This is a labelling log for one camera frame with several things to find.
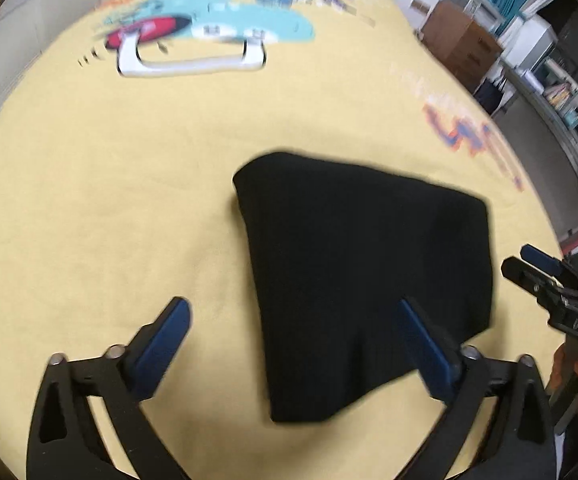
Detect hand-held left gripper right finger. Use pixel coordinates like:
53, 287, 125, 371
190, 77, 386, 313
399, 296, 556, 480

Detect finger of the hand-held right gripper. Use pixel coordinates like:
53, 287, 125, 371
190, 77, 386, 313
521, 244, 578, 294
501, 256, 570, 312

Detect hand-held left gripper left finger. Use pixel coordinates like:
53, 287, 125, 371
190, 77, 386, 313
26, 296, 192, 480

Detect black pants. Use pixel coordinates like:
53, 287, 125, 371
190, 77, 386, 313
232, 150, 494, 425

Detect white shelf with items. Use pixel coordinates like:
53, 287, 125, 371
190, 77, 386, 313
499, 55, 578, 241

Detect stack of desk books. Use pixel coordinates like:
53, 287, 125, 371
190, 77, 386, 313
544, 82, 578, 111

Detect yellow printed blanket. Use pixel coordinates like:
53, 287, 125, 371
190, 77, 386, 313
0, 0, 570, 480

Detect black bag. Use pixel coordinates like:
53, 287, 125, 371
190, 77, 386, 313
474, 80, 514, 116

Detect wooden dresser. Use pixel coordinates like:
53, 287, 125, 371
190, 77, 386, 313
421, 0, 504, 93

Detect white wardrobe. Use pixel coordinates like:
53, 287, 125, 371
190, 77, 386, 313
0, 0, 135, 161

